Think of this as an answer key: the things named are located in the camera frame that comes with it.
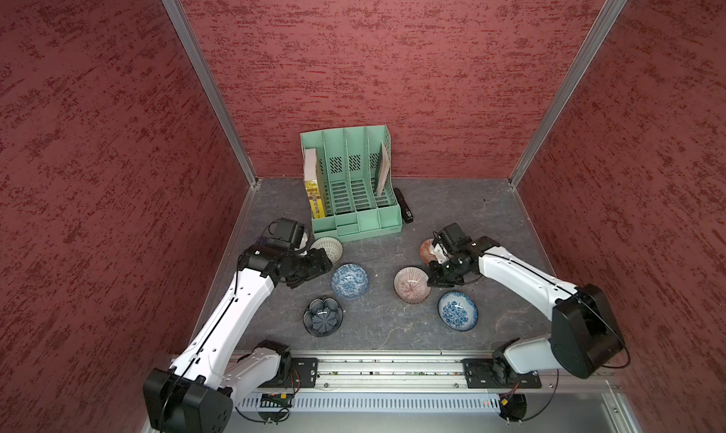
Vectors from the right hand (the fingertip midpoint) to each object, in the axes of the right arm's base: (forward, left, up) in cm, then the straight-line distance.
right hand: (429, 288), depth 83 cm
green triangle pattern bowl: (+18, +31, -3) cm, 36 cm away
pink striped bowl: (+3, +5, -3) cm, 7 cm away
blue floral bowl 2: (-5, -9, -6) cm, 12 cm away
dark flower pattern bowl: (-7, +32, -5) cm, 33 cm away
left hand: (0, +32, +10) cm, 33 cm away
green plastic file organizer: (+52, +24, -6) cm, 58 cm away
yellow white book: (+25, +35, +13) cm, 45 cm away
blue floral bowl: (+5, +25, -4) cm, 25 cm away
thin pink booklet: (+42, +12, +10) cm, 45 cm away
